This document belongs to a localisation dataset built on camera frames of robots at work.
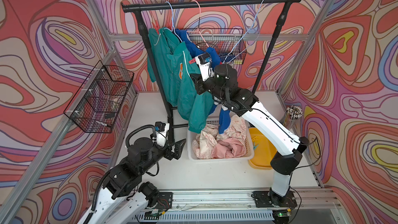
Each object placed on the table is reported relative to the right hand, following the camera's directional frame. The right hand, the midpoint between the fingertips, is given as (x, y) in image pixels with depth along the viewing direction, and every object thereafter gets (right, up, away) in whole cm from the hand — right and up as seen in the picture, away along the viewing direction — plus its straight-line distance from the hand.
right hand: (193, 77), depth 65 cm
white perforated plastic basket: (+29, -37, +15) cm, 49 cm away
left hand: (-6, -25, -1) cm, 26 cm away
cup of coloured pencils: (+55, -16, +21) cm, 61 cm away
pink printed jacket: (+8, -32, +15) cm, 36 cm away
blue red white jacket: (+15, -23, +13) cm, 31 cm away
